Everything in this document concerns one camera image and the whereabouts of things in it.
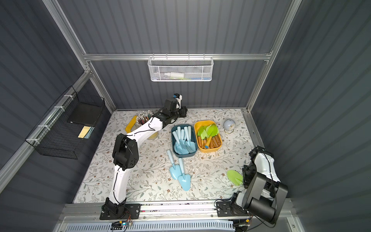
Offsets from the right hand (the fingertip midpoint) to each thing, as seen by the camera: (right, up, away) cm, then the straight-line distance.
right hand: (245, 179), depth 81 cm
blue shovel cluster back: (-31, +17, +12) cm, 38 cm away
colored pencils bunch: (-61, +36, +12) cm, 72 cm away
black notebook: (-92, +37, 0) cm, 99 cm away
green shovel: (-16, +27, +20) cm, 37 cm away
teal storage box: (-29, +22, +18) cm, 40 cm away
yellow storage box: (-19, +23, +18) cm, 34 cm away
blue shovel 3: (-35, -1, +2) cm, 35 cm away
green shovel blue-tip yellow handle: (-5, 0, +3) cm, 6 cm away
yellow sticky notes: (-87, +27, -5) cm, 92 cm away
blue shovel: (-39, +16, +13) cm, 44 cm away
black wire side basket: (-99, +28, -6) cm, 103 cm away
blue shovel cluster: (-41, +3, +6) cm, 41 cm away
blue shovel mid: (-37, +23, +18) cm, 47 cm away
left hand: (-32, +41, +11) cm, 54 cm away
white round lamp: (-4, +31, +19) cm, 37 cm away
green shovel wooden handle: (-23, +23, +18) cm, 37 cm away
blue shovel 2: (-39, +26, +19) cm, 50 cm away
